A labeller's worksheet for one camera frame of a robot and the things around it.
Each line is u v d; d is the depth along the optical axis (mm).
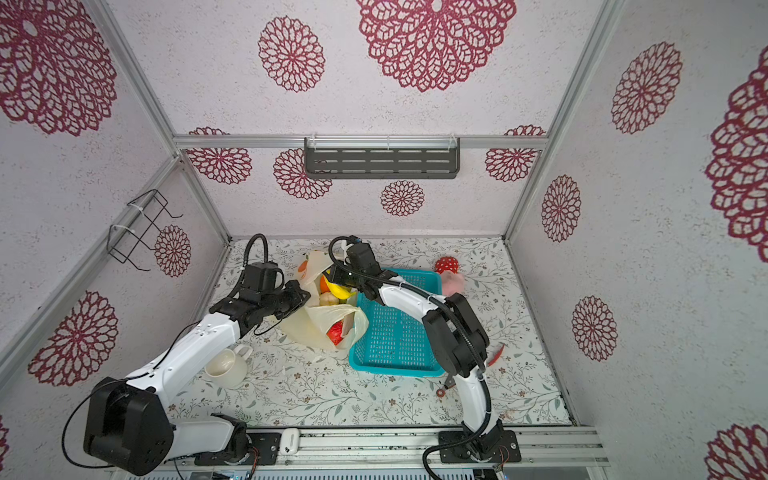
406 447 759
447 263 1056
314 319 794
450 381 840
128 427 402
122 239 726
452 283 970
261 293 631
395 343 923
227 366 796
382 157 953
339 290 869
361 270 727
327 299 945
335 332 873
